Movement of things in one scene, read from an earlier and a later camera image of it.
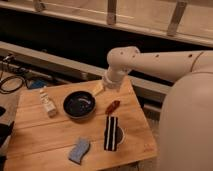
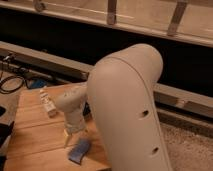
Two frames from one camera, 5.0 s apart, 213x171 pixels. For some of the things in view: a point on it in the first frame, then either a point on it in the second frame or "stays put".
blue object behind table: (39, 83) stays put
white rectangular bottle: (46, 103) stays put
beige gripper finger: (98, 89) -> (65, 138)
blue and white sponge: (78, 150) stays put
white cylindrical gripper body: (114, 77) -> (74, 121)
